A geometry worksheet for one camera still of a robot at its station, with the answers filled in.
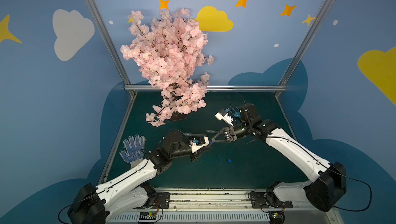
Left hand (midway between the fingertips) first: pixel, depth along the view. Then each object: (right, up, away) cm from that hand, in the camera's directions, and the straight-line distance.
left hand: (211, 141), depth 70 cm
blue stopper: (+7, +15, -3) cm, 17 cm away
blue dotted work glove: (-44, -10, +21) cm, 49 cm away
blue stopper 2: (+12, -15, +16) cm, 25 cm away
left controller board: (-31, -37, +3) cm, 48 cm away
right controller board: (+32, -37, +3) cm, 49 cm away
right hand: (+2, +1, -3) cm, 4 cm away
